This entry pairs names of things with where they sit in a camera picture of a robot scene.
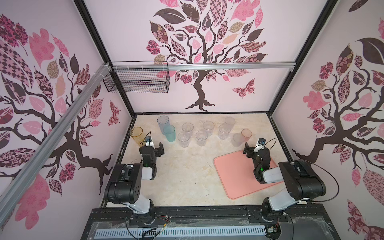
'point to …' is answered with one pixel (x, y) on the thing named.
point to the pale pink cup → (237, 140)
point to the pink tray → (236, 171)
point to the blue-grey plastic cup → (163, 121)
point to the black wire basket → (137, 81)
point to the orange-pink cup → (246, 134)
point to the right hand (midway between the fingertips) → (255, 142)
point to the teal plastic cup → (169, 130)
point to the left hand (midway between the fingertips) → (153, 144)
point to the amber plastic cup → (136, 133)
